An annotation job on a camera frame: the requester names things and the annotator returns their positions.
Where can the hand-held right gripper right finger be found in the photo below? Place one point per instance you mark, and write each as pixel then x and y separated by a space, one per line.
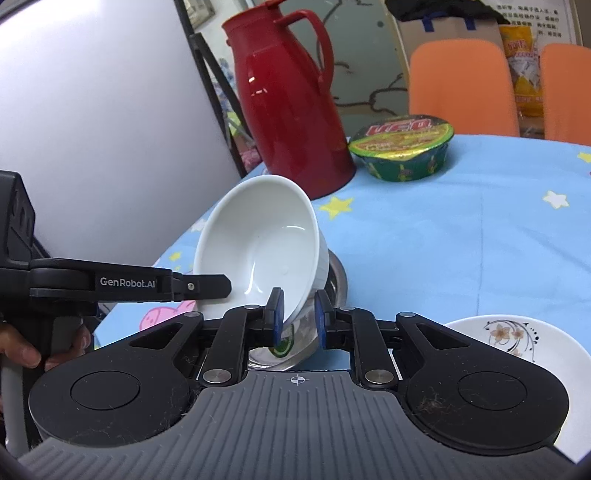
pixel 321 318

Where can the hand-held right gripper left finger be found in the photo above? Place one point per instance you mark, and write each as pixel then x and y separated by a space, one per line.
pixel 277 314

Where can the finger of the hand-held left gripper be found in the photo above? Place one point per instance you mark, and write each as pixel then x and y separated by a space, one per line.
pixel 207 286

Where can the stainless steel bowl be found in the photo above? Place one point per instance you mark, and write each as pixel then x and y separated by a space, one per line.
pixel 334 281

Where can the white ceramic bowl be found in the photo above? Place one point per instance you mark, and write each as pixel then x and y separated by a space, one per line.
pixel 263 240

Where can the person's left hand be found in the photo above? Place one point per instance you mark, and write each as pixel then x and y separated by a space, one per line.
pixel 21 350

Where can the white panel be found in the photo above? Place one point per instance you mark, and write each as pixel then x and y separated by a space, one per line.
pixel 92 138

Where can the black stand pole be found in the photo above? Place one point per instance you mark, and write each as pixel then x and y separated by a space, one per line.
pixel 218 106

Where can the red thermos jug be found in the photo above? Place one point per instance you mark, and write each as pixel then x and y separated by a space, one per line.
pixel 286 115

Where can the green instant noodle cup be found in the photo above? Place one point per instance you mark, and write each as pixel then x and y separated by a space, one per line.
pixel 401 138

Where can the large white floral plate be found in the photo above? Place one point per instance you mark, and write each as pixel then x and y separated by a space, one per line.
pixel 554 369

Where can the orange chair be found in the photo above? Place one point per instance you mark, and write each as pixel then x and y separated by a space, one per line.
pixel 568 92
pixel 461 87

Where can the yellow snack packet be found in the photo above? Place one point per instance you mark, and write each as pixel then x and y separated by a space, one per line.
pixel 526 83

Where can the cardboard box with black bag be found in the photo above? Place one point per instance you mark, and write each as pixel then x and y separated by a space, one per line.
pixel 448 30

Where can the black cloth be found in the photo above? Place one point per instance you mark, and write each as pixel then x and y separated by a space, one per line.
pixel 438 9

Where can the white text wall poster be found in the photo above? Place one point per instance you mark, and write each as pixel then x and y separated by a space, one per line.
pixel 531 11

